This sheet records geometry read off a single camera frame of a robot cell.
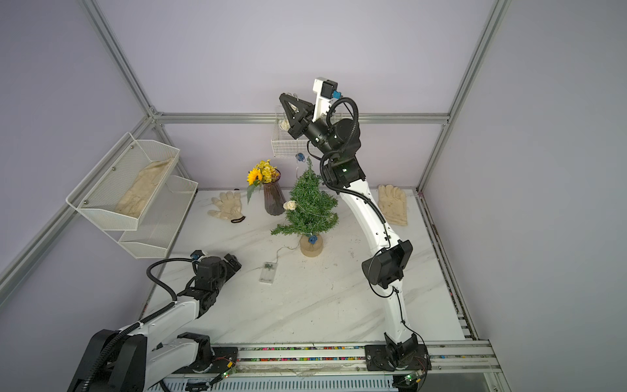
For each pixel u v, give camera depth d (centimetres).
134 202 75
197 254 78
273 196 102
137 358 83
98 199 68
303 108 56
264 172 93
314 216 77
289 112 59
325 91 52
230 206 114
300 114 56
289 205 76
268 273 93
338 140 51
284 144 96
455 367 73
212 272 69
